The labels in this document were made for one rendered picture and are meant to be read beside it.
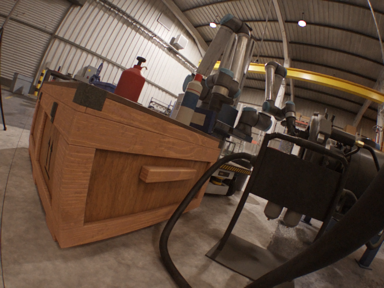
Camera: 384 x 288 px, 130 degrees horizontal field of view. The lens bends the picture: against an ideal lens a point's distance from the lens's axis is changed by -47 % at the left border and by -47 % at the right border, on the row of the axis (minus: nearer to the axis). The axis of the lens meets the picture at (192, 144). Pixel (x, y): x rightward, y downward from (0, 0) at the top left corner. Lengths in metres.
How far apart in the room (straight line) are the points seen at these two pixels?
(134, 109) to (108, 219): 0.34
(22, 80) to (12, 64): 2.66
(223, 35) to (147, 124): 1.02
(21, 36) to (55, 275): 8.41
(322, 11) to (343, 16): 1.10
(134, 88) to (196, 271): 0.63
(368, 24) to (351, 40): 1.54
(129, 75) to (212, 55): 0.90
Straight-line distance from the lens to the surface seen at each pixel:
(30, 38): 8.49
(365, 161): 1.46
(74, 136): 0.37
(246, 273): 0.75
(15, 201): 0.78
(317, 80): 9.81
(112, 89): 1.18
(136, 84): 0.50
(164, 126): 0.52
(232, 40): 1.86
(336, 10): 9.39
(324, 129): 1.15
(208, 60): 1.30
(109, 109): 0.39
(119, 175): 0.50
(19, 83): 5.82
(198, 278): 0.63
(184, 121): 0.68
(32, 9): 8.94
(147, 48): 9.98
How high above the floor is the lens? 0.44
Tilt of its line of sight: 2 degrees down
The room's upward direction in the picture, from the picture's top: 19 degrees clockwise
